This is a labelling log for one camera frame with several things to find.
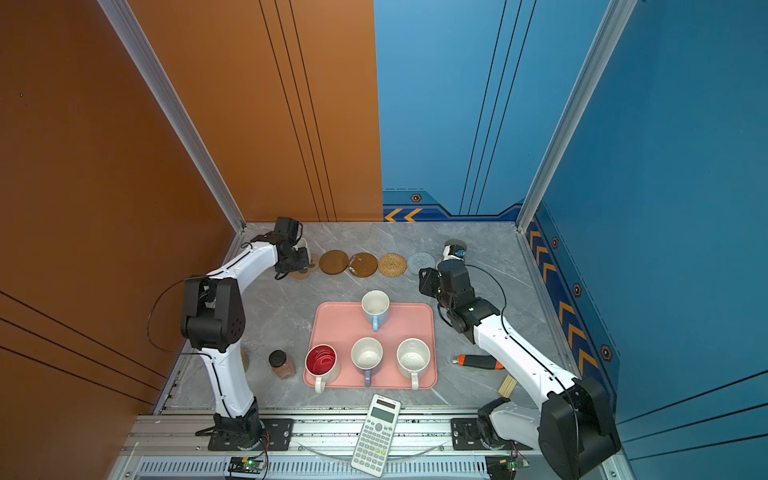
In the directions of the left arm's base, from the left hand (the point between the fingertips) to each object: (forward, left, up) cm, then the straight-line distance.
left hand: (301, 260), depth 100 cm
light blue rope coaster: (+5, -41, -6) cm, 42 cm away
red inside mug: (-33, -12, -5) cm, 35 cm away
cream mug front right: (-30, -38, -5) cm, 49 cm away
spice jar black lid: (-35, -3, +2) cm, 36 cm away
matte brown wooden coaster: (+4, -9, -7) cm, 12 cm away
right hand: (-13, -40, +12) cm, 43 cm away
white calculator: (-52, -27, -6) cm, 59 cm away
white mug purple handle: (-30, -24, -6) cm, 39 cm away
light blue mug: (-16, -26, -2) cm, 30 cm away
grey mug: (-14, -47, +25) cm, 55 cm away
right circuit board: (-56, -58, -8) cm, 81 cm away
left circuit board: (-56, +3, -9) cm, 57 cm away
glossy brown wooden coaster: (+4, -20, -7) cm, 22 cm away
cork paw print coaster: (0, -3, -6) cm, 7 cm away
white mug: (-5, -5, +14) cm, 15 cm away
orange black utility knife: (-31, -56, -6) cm, 65 cm away
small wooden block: (-38, -63, -5) cm, 74 cm away
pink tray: (-20, -15, -8) cm, 26 cm away
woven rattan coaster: (+3, -31, -7) cm, 32 cm away
